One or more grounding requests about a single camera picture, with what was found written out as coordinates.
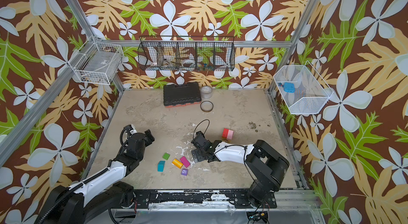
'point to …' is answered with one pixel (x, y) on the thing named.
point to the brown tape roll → (206, 106)
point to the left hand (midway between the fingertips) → (143, 131)
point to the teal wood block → (161, 166)
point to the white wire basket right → (303, 89)
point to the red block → (224, 132)
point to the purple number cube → (184, 172)
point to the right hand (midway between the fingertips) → (199, 153)
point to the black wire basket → (187, 53)
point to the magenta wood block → (185, 161)
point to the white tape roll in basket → (188, 63)
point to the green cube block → (166, 156)
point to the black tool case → (175, 95)
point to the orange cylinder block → (177, 163)
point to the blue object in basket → (288, 87)
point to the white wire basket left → (96, 62)
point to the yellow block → (225, 140)
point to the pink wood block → (230, 134)
